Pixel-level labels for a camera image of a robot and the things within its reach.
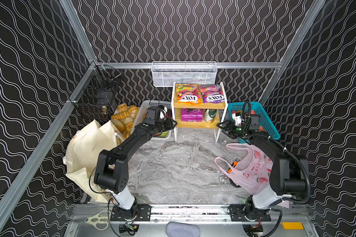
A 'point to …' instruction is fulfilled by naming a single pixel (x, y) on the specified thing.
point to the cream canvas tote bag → (79, 157)
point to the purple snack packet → (192, 115)
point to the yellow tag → (292, 225)
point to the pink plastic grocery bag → (251, 169)
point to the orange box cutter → (233, 164)
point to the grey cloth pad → (174, 229)
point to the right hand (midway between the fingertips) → (221, 127)
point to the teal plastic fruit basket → (266, 125)
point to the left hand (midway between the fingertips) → (180, 123)
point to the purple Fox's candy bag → (211, 93)
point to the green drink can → (209, 115)
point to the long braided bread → (121, 115)
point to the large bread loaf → (119, 125)
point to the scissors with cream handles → (100, 219)
